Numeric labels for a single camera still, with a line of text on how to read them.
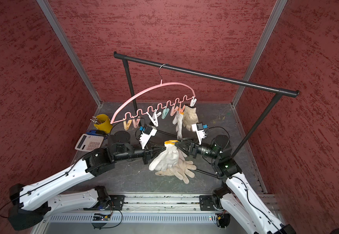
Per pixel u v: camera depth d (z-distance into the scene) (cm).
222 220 71
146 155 52
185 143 59
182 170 83
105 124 95
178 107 69
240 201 49
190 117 79
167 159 66
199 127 59
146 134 53
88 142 95
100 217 72
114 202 74
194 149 57
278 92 42
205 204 73
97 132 97
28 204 39
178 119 74
